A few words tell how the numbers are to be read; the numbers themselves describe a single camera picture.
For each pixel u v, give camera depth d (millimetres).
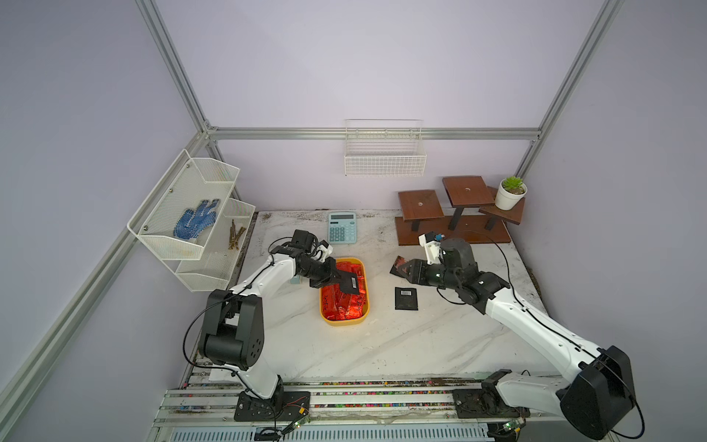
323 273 782
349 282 883
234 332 458
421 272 687
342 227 1135
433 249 710
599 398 387
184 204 820
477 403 733
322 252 823
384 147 957
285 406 731
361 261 979
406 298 954
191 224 764
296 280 956
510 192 933
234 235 951
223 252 931
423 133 1382
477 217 1107
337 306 860
